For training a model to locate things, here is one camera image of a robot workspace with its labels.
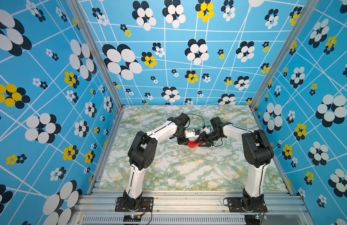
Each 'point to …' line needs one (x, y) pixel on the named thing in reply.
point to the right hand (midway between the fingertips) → (198, 143)
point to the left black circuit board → (132, 218)
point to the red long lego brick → (196, 145)
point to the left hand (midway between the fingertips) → (187, 139)
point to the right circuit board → (254, 219)
